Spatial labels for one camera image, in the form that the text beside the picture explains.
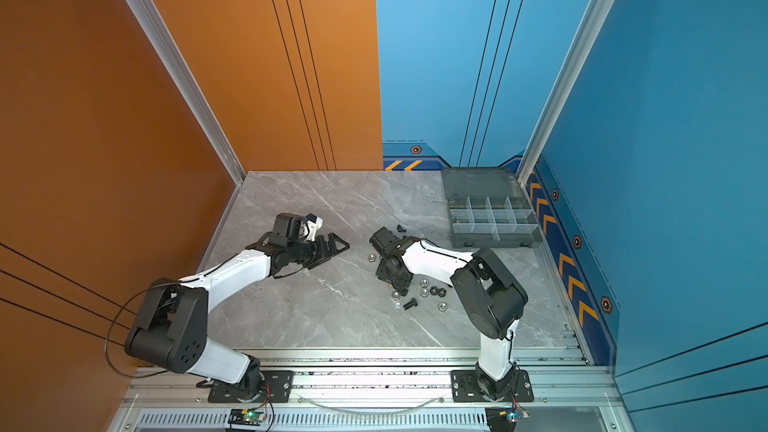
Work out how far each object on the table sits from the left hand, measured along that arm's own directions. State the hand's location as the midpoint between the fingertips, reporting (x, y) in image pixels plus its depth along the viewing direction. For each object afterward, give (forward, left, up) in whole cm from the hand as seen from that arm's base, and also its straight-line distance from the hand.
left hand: (341, 248), depth 88 cm
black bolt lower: (-13, -22, -8) cm, 27 cm away
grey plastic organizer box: (+19, -49, -4) cm, 53 cm away
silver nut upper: (-6, -25, -9) cm, 28 cm away
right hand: (-6, -12, -9) cm, 16 cm away
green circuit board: (-40, +19, -11) cm, 46 cm away
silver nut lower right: (-14, -30, -9) cm, 35 cm away
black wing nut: (+13, -18, -8) cm, 23 cm away
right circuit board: (-40, -43, -12) cm, 60 cm away
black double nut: (-9, -28, -9) cm, 31 cm away
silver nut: (-11, -16, -10) cm, 22 cm away
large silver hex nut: (+2, -9, -9) cm, 13 cm away
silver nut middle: (-10, -25, -9) cm, 28 cm away
